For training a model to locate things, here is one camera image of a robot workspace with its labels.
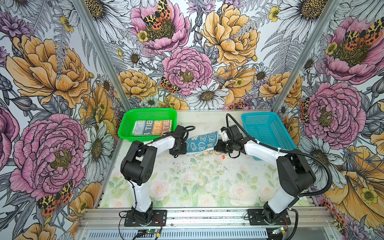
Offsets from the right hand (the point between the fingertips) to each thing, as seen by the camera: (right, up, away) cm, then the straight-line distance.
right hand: (215, 151), depth 90 cm
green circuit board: (-32, -33, -19) cm, 50 cm away
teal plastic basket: (+41, +14, +22) cm, 49 cm away
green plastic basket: (-60, +15, +15) cm, 64 cm away
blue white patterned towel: (-8, +4, +10) cm, 13 cm away
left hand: (-21, -3, +6) cm, 22 cm away
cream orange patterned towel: (-40, +14, +16) cm, 46 cm away
